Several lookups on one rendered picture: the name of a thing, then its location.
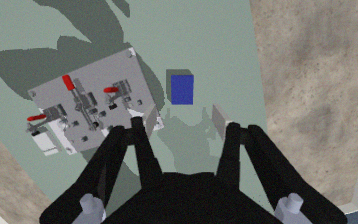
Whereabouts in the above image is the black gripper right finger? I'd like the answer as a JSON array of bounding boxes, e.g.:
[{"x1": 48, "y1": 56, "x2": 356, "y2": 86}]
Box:
[{"x1": 208, "y1": 103, "x2": 348, "y2": 224}]

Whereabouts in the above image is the dark blue rectangular plate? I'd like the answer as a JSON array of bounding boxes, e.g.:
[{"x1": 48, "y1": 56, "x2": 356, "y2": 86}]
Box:
[{"x1": 171, "y1": 75, "x2": 194, "y2": 105}]

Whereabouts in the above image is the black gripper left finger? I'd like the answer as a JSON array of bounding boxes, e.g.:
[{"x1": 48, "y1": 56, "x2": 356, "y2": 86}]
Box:
[{"x1": 39, "y1": 104, "x2": 176, "y2": 224}]

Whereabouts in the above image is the grey fixture plate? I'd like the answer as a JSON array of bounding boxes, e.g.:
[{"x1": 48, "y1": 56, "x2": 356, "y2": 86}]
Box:
[{"x1": 28, "y1": 47, "x2": 156, "y2": 155}]

